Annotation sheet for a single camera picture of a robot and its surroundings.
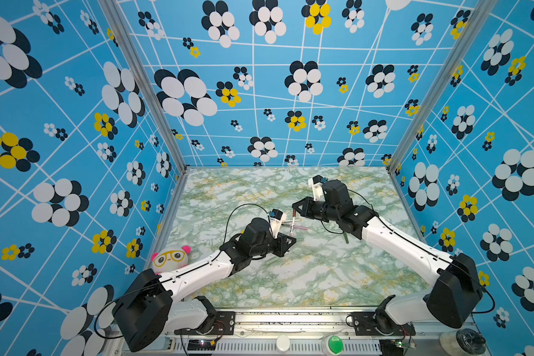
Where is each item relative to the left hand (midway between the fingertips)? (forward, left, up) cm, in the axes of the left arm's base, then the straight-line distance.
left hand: (298, 239), depth 77 cm
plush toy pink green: (-4, +47, -8) cm, 48 cm away
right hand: (+10, +1, +7) cm, 12 cm away
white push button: (-29, +6, -9) cm, 31 cm away
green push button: (-30, -8, -6) cm, 31 cm away
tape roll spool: (-29, -45, -5) cm, 54 cm away
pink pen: (+14, -3, -16) cm, 21 cm away
